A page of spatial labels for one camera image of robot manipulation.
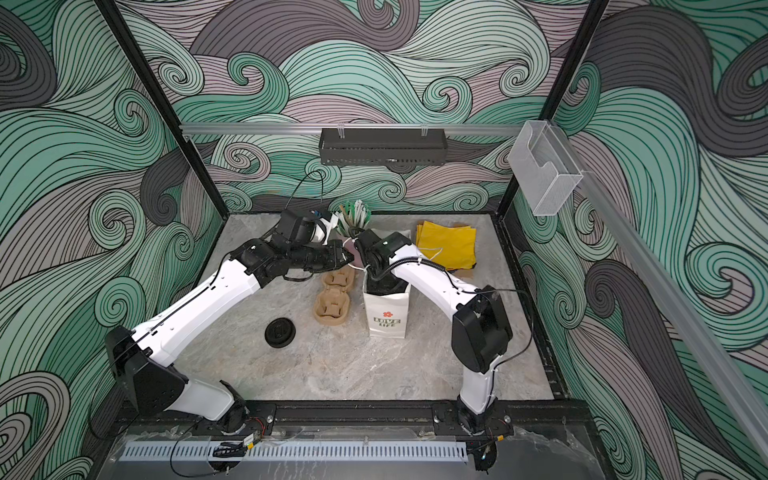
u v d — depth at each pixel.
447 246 1.07
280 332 0.87
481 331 0.46
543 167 0.79
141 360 0.39
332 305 0.92
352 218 0.95
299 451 0.70
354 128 0.93
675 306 0.51
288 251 0.55
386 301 0.70
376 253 0.60
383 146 1.00
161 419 0.74
